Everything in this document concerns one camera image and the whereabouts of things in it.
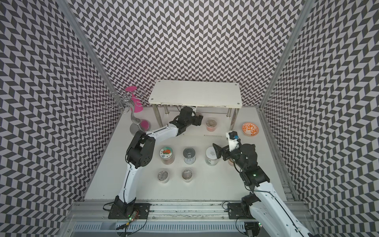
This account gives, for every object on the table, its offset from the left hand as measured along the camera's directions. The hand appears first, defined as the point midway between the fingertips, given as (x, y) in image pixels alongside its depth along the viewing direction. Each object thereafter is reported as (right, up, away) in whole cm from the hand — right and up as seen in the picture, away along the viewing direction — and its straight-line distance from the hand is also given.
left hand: (198, 115), depth 100 cm
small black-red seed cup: (-6, -33, -20) cm, 39 cm away
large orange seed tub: (+19, -28, -14) cm, 37 cm away
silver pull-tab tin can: (-5, -24, -15) cm, 29 cm away
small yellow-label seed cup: (-19, -34, -21) cm, 44 cm away
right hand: (+12, -15, -23) cm, 30 cm away
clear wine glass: (-40, +7, -18) cm, 44 cm away
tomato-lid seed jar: (-18, -24, -16) cm, 34 cm away
